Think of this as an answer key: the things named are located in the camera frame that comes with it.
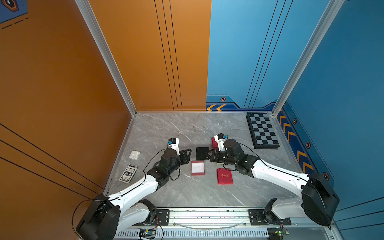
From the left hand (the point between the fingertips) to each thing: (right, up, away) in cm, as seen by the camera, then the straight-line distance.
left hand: (191, 149), depth 82 cm
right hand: (+8, -2, -3) cm, 9 cm away
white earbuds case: (-37, -6, +13) cm, 39 cm away
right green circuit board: (+41, -38, -13) cm, 57 cm away
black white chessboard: (+49, +8, +20) cm, 53 cm away
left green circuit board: (-21, -39, -11) cm, 46 cm away
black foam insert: (+5, -2, -2) cm, 6 cm away
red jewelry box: (+19, -17, +3) cm, 26 cm away
